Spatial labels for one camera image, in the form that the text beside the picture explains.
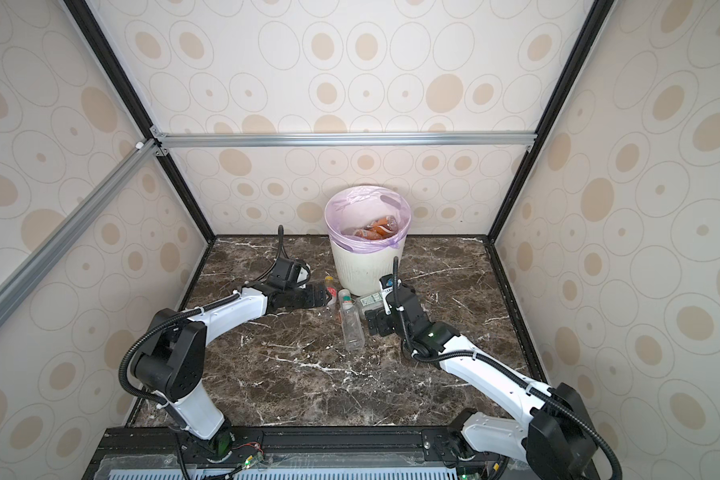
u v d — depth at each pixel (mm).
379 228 970
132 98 814
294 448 745
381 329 719
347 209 973
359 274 913
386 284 699
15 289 539
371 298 945
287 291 736
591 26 690
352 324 949
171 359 466
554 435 392
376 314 710
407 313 584
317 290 840
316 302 833
